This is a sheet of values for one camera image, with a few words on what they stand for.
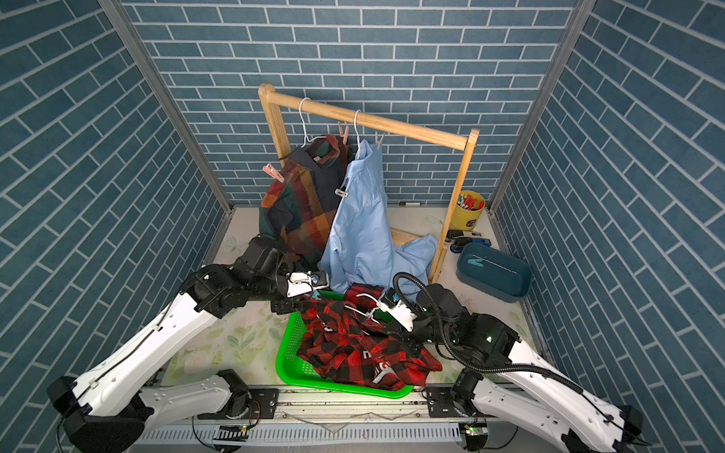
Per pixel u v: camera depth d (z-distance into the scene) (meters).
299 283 0.58
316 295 0.71
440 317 0.48
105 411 0.38
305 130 0.70
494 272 1.02
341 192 0.65
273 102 0.69
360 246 0.85
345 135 0.87
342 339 0.74
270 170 0.64
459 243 1.04
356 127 0.63
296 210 0.79
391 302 0.56
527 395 0.46
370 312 0.63
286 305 0.61
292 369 0.77
